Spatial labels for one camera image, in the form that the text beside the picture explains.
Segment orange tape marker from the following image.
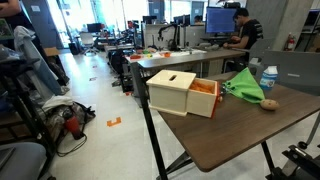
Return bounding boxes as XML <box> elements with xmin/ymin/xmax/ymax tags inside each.
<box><xmin>106</xmin><ymin>116</ymin><xmax>123</xmax><ymax>128</ymax></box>

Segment green cloth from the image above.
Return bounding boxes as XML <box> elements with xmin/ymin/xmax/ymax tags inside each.
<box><xmin>222</xmin><ymin>67</ymin><xmax>266</xmax><ymax>104</ymax></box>

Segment grey padded chair seat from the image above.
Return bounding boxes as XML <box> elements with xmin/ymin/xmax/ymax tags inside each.
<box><xmin>0</xmin><ymin>142</ymin><xmax>48</xmax><ymax>180</ymax></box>

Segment grey office chair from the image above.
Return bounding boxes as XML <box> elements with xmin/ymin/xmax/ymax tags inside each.
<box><xmin>248</xmin><ymin>38</ymin><xmax>276</xmax><ymax>64</ymax></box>

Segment cream wooden slotted box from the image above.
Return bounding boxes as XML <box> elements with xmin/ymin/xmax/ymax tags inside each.
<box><xmin>145</xmin><ymin>69</ymin><xmax>198</xmax><ymax>118</ymax></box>

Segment white office chair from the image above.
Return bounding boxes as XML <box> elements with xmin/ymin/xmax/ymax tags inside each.
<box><xmin>79</xmin><ymin>31</ymin><xmax>101</xmax><ymax>56</ymax></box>

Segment grey desk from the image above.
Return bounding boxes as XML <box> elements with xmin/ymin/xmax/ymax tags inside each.
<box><xmin>131</xmin><ymin>48</ymin><xmax>247</xmax><ymax>101</ymax></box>

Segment wooden drawer with orange front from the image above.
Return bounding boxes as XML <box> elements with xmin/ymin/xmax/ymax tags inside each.
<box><xmin>185</xmin><ymin>77</ymin><xmax>224</xmax><ymax>119</ymax></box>

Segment standing person in dark top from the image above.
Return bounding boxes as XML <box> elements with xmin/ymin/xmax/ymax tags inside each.
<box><xmin>0</xmin><ymin>0</ymin><xmax>44</xmax><ymax>51</ymax></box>

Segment black floor cable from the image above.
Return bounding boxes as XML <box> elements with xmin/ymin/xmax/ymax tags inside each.
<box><xmin>55</xmin><ymin>133</ymin><xmax>88</xmax><ymax>158</ymax></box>

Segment black bag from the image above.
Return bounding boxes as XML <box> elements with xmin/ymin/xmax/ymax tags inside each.
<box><xmin>46</xmin><ymin>101</ymin><xmax>97</xmax><ymax>134</ymax></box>

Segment black metal rack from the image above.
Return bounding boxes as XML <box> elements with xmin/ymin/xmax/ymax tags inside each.
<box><xmin>0</xmin><ymin>56</ymin><xmax>58</xmax><ymax>163</ymax></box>

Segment grey hanging jacket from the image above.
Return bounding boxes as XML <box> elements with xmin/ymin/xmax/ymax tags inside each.
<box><xmin>13</xmin><ymin>25</ymin><xmax>65</xmax><ymax>98</ymax></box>

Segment toy potato with brown dots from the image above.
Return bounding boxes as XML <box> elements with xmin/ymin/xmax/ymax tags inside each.
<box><xmin>259</xmin><ymin>98</ymin><xmax>281</xmax><ymax>112</ymax></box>

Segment black table frame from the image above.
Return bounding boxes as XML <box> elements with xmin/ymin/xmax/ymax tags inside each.
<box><xmin>133</xmin><ymin>64</ymin><xmax>284</xmax><ymax>180</ymax></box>

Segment white blue milk carton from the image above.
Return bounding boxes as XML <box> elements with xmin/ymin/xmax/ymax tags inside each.
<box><xmin>259</xmin><ymin>65</ymin><xmax>279</xmax><ymax>92</ymax></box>

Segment white crumpled cloth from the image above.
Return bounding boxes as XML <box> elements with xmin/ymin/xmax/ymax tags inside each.
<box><xmin>41</xmin><ymin>95</ymin><xmax>74</xmax><ymax>113</ymax></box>

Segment seated person in black shirt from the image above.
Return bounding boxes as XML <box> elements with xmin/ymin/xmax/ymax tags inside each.
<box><xmin>223</xmin><ymin>7</ymin><xmax>264</xmax><ymax>51</ymax></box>

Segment large computer monitor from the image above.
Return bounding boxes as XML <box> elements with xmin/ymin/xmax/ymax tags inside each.
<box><xmin>205</xmin><ymin>6</ymin><xmax>238</xmax><ymax>35</ymax></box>

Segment red fire extinguisher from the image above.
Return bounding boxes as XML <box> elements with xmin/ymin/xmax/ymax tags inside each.
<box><xmin>285</xmin><ymin>32</ymin><xmax>297</xmax><ymax>52</ymax></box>

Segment red bottle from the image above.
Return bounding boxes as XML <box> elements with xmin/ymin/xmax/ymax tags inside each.
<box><xmin>63</xmin><ymin>114</ymin><xmax>85</xmax><ymax>141</ymax></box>

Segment small dark monitor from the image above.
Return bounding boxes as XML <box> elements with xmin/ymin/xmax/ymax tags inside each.
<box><xmin>86</xmin><ymin>22</ymin><xmax>103</xmax><ymax>34</ymax></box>

